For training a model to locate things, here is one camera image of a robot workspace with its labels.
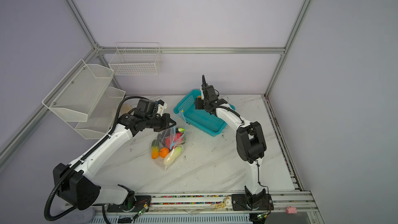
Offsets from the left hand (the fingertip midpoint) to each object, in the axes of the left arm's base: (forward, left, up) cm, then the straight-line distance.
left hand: (175, 124), depth 76 cm
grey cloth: (-36, +40, -21) cm, 58 cm away
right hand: (+21, -10, -5) cm, 24 cm away
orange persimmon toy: (-7, +8, -19) cm, 21 cm away
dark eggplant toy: (-2, +8, -9) cm, 12 cm away
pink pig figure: (-34, -55, -20) cm, 68 cm away
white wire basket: (+42, +32, +9) cm, 54 cm away
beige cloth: (+28, +43, -22) cm, 56 cm away
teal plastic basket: (+20, -12, -23) cm, 33 cm away
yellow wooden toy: (-32, -22, -21) cm, 44 cm away
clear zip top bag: (+4, -1, -9) cm, 11 cm away
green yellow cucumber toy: (-5, +13, -17) cm, 22 cm away
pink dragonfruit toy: (-7, +1, -4) cm, 9 cm away
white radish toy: (-9, +3, -18) cm, 20 cm away
